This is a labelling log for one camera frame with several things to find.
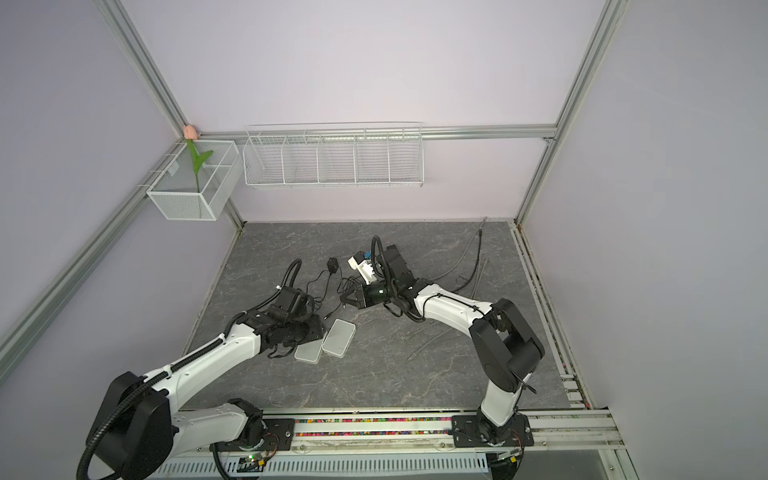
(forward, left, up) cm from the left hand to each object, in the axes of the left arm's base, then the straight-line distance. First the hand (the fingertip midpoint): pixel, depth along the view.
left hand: (319, 334), depth 85 cm
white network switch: (0, -5, -5) cm, 7 cm away
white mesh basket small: (+30, +35, +30) cm, 55 cm away
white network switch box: (-5, +3, -1) cm, 5 cm away
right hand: (+5, -8, +9) cm, 13 cm away
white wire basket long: (+51, -5, +25) cm, 57 cm away
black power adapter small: (+28, -1, -4) cm, 28 cm away
